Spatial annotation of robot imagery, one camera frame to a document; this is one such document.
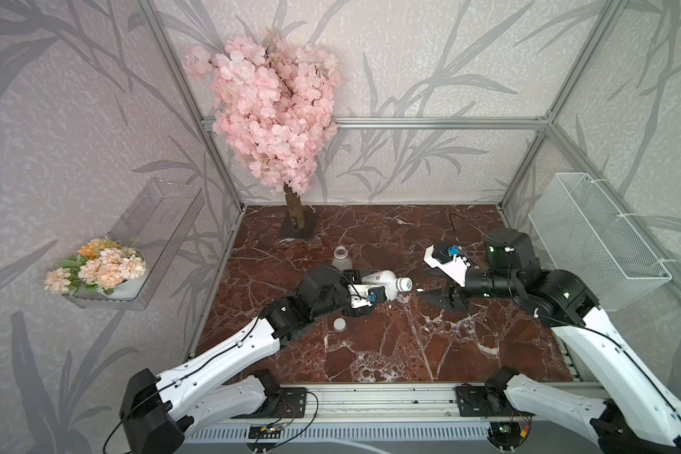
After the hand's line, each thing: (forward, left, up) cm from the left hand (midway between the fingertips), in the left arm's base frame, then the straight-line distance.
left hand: (375, 282), depth 70 cm
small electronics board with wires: (-29, +28, -25) cm, 47 cm away
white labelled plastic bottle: (-3, -3, +6) cm, 7 cm away
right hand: (-4, -10, +8) cm, 13 cm away
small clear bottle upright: (+11, +9, -7) cm, 16 cm away
